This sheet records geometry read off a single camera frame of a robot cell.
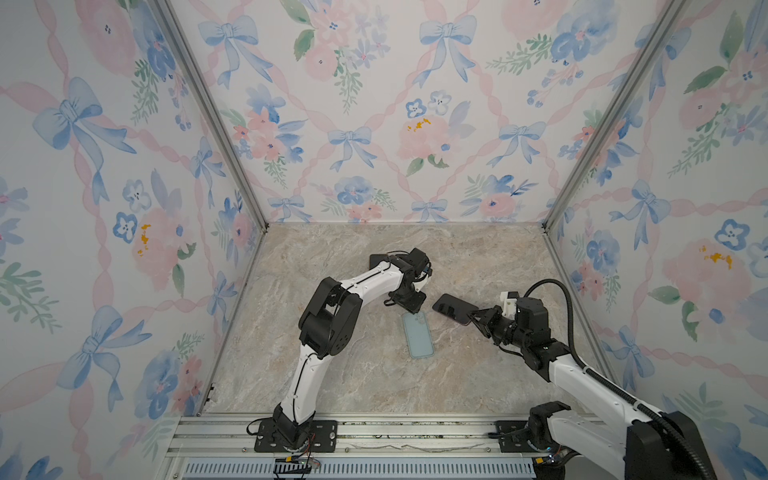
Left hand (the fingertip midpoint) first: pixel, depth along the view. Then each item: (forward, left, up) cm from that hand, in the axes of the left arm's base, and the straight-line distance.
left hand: (415, 304), depth 96 cm
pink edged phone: (0, -13, -3) cm, 13 cm away
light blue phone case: (-9, -1, -3) cm, 9 cm away
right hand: (-7, -13, +9) cm, 18 cm away
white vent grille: (-43, +14, -3) cm, 45 cm away
